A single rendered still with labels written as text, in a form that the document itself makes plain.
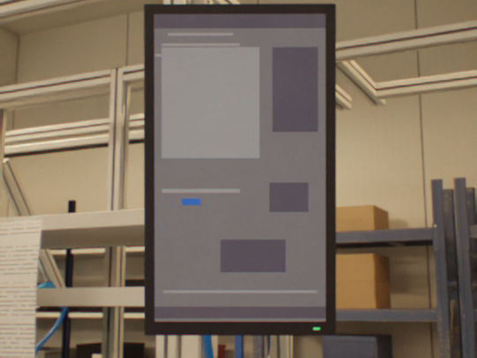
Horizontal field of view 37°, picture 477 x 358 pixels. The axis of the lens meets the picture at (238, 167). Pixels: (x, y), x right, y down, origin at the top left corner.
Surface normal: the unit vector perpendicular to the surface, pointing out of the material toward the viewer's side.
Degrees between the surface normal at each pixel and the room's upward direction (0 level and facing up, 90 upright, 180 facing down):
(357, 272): 90
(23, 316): 91
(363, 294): 90
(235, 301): 101
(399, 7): 90
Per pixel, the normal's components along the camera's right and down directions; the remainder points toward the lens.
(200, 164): 0.00, 0.00
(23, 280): -0.42, -0.19
